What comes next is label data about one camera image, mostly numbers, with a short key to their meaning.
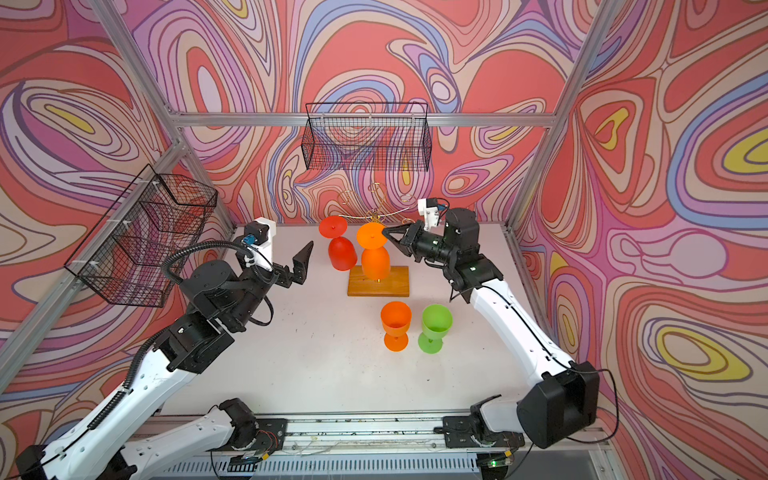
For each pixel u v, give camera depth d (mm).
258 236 470
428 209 660
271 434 730
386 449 722
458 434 731
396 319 801
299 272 550
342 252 822
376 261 752
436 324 835
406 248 632
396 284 1013
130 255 728
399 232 674
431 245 610
